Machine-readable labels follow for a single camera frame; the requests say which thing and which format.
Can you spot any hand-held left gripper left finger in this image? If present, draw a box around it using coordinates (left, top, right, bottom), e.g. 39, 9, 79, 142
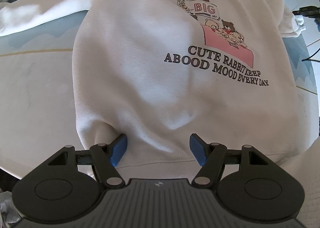
47, 134, 128, 190

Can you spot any thin dark cable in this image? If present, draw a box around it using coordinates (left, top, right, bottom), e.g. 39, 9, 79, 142
301, 39, 320, 62

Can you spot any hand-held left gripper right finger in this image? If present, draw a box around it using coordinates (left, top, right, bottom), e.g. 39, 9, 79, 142
189, 133, 269, 190

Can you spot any white sweatshirt with brown collar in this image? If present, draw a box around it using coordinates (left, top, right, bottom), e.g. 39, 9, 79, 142
0, 0, 307, 186

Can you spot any grey cloth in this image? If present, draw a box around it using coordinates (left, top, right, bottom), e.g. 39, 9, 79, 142
0, 188, 23, 228

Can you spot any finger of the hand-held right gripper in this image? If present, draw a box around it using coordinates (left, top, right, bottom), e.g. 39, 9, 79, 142
292, 6, 320, 18

